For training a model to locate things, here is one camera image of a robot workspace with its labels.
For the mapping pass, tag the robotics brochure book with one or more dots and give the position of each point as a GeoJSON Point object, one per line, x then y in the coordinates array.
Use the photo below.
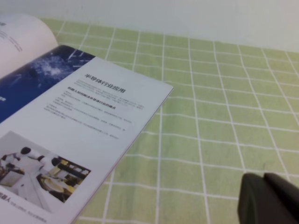
{"type": "Point", "coordinates": [67, 118]}

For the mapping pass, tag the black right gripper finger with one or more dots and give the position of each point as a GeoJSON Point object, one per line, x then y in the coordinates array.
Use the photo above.
{"type": "Point", "coordinates": [269, 199]}

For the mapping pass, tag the green checkered tablecloth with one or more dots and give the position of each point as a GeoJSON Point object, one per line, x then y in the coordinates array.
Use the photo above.
{"type": "Point", "coordinates": [233, 109]}

